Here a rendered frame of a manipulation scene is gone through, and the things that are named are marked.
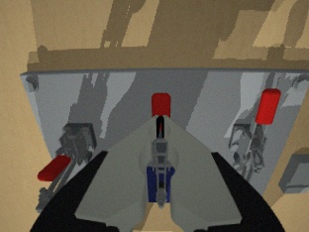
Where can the dark blue block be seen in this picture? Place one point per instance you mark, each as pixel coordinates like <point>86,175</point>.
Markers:
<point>152,181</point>

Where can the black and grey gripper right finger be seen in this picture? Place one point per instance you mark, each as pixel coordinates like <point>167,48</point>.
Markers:
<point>206,192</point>

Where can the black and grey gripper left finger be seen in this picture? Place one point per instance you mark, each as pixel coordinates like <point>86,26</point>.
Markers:
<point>109,191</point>

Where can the grey metal fixture plate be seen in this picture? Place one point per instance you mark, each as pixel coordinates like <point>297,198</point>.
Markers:
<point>205,101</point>

